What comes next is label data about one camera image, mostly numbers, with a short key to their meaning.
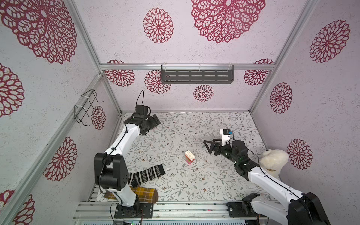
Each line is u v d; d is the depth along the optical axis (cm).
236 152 62
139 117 68
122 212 67
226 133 70
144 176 85
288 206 42
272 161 73
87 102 78
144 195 79
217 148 70
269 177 52
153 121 80
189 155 85
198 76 100
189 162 89
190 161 85
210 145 72
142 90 109
